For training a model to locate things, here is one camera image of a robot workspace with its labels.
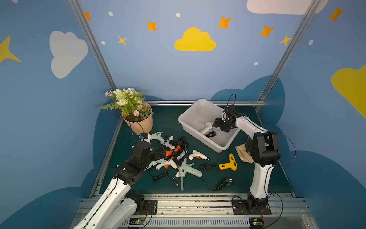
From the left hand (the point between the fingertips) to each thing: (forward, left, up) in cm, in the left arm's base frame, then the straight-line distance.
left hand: (158, 145), depth 77 cm
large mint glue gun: (-8, -14, -14) cm, 21 cm away
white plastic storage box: (+32, -21, -17) cm, 42 cm away
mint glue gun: (+18, +5, -18) cm, 25 cm away
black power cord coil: (-13, -40, -18) cm, 46 cm away
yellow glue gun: (-2, -45, -17) cm, 48 cm away
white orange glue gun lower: (-3, -6, -15) cm, 16 cm away
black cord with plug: (-10, -2, -18) cm, 20 cm away
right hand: (+25, -38, -12) cm, 47 cm away
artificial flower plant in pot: (+25, +18, -1) cm, 31 cm away
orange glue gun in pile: (+5, -4, -19) cm, 20 cm away
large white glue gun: (+26, -32, -14) cm, 44 cm away
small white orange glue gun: (+4, -23, -17) cm, 29 cm away
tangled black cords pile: (+4, -12, -15) cm, 20 cm away
